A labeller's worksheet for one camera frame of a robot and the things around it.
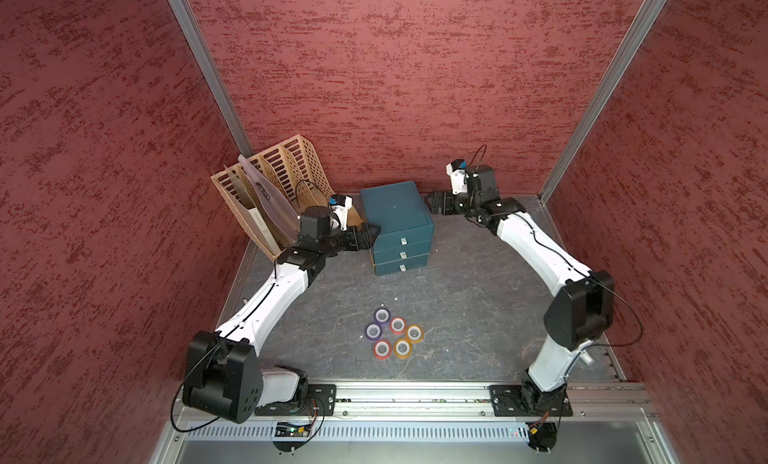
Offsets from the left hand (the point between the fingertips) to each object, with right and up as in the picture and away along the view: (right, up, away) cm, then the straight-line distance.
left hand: (367, 234), depth 81 cm
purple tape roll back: (+4, -25, +7) cm, 26 cm away
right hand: (+20, +9, +5) cm, 22 cm away
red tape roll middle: (+9, -28, +6) cm, 30 cm away
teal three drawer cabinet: (+11, +2, +2) cm, 11 cm away
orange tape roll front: (+10, -33, +2) cm, 34 cm away
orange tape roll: (+13, -29, +4) cm, 33 cm away
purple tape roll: (+1, -29, +4) cm, 29 cm away
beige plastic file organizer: (-28, +22, +23) cm, 42 cm away
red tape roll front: (+4, -33, +1) cm, 33 cm away
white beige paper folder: (-31, +8, -4) cm, 32 cm away
